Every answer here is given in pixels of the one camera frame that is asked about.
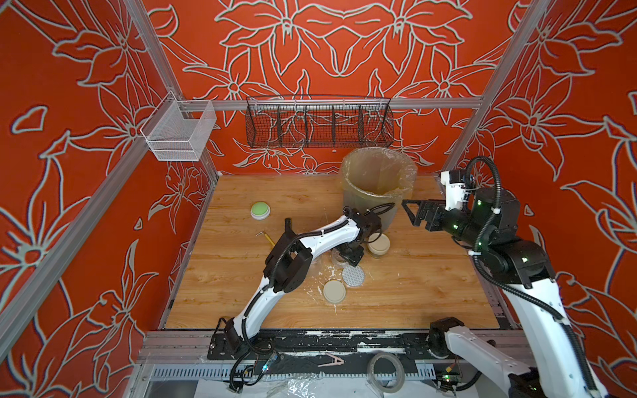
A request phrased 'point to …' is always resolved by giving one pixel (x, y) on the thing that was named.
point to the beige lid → (334, 291)
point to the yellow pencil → (263, 232)
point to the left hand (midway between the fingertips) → (345, 254)
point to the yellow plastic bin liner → (376, 159)
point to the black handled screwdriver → (288, 225)
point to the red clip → (337, 361)
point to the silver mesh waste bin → (366, 191)
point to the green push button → (260, 211)
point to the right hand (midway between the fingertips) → (416, 198)
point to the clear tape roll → (400, 371)
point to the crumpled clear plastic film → (300, 385)
